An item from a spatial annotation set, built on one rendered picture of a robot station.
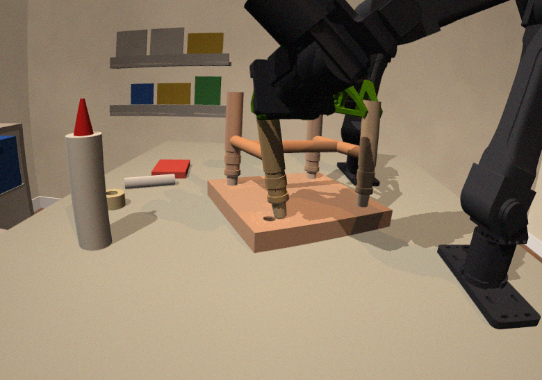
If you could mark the red flat rectangular block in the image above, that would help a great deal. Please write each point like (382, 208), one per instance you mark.
(177, 167)

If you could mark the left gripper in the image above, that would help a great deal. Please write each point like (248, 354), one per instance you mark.
(286, 99)

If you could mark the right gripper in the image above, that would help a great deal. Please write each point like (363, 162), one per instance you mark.
(349, 101)

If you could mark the brown wooden stool legs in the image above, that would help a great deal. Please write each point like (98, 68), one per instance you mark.
(270, 148)

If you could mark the beige bottle with red pointed cap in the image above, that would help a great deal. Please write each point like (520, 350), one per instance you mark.
(85, 161)

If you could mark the white cylinder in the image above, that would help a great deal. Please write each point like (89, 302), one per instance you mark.
(149, 181)

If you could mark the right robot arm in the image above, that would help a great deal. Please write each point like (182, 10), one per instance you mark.
(351, 128)

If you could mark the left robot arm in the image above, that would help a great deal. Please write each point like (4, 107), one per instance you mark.
(497, 193)

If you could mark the light brown wooden stool seat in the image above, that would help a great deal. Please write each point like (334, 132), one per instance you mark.
(317, 210)

